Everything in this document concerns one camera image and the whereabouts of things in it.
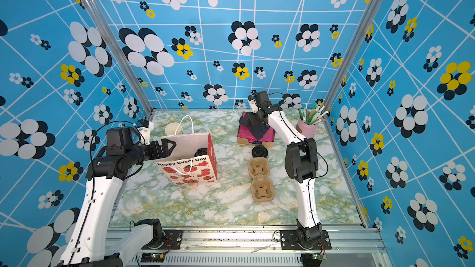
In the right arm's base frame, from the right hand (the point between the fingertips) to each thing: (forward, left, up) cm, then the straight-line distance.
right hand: (258, 115), depth 99 cm
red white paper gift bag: (-32, +28, +7) cm, 43 cm away
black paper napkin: (-9, +4, +6) cm, 11 cm away
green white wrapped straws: (-5, -27, +4) cm, 28 cm away
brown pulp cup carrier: (-35, -1, -12) cm, 37 cm away
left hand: (-27, +38, +13) cm, 48 cm away
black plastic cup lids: (-16, -1, -12) cm, 20 cm away
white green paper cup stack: (-7, +48, -4) cm, 48 cm away
